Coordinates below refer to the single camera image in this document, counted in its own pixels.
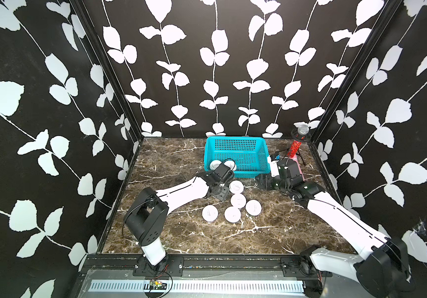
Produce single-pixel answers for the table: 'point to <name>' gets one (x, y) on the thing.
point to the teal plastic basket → (249, 154)
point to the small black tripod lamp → (301, 133)
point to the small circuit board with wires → (157, 285)
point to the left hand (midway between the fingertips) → (220, 187)
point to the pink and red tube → (292, 154)
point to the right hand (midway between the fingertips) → (261, 173)
